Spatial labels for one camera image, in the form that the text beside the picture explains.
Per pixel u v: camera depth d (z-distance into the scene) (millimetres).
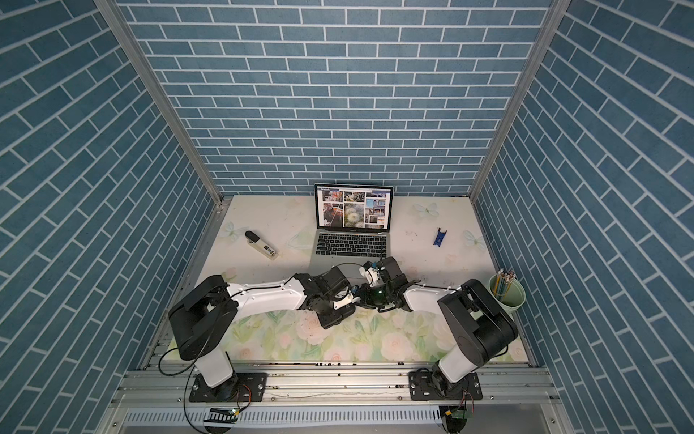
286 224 1120
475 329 455
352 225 1077
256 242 1008
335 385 752
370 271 862
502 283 769
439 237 1056
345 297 749
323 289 689
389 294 715
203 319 458
